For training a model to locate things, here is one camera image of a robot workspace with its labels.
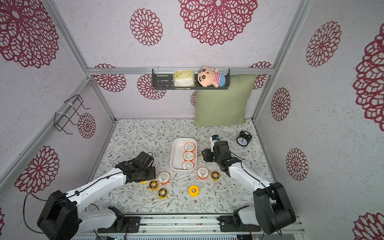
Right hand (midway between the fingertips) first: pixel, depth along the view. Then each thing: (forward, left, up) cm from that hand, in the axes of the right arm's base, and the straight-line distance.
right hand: (204, 150), depth 88 cm
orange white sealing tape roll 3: (-5, +10, -11) cm, 15 cm away
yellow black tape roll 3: (-10, -7, -12) cm, 17 cm away
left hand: (-14, +30, -6) cm, 34 cm away
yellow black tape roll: (-17, +29, -11) cm, 36 cm away
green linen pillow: (+28, -10, +9) cm, 31 cm away
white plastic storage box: (+5, +18, -11) cm, 22 cm away
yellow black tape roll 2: (-22, +23, -11) cm, 34 cm away
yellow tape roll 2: (-20, +6, -11) cm, 24 cm away
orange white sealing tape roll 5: (-9, +1, -11) cm, 15 cm away
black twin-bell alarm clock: (+13, -27, -6) cm, 31 cm away
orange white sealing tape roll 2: (+2, +10, -10) cm, 15 cm away
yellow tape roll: (-16, +35, -10) cm, 40 cm away
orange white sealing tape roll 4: (-13, +24, -11) cm, 29 cm away
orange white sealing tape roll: (+10, +10, -11) cm, 18 cm away
